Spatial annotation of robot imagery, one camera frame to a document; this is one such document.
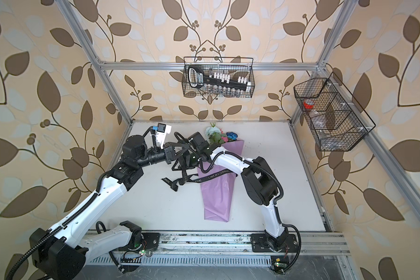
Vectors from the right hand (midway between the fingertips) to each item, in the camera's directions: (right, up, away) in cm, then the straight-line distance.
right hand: (175, 169), depth 83 cm
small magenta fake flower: (+25, +14, +22) cm, 36 cm away
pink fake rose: (+24, +14, +21) cm, 34 cm away
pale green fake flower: (+18, +18, +22) cm, 34 cm away
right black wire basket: (+77, +23, 0) cm, 81 cm away
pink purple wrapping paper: (+20, -13, +3) cm, 24 cm away
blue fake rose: (+29, +17, +25) cm, 42 cm away
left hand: (+9, +11, -17) cm, 22 cm away
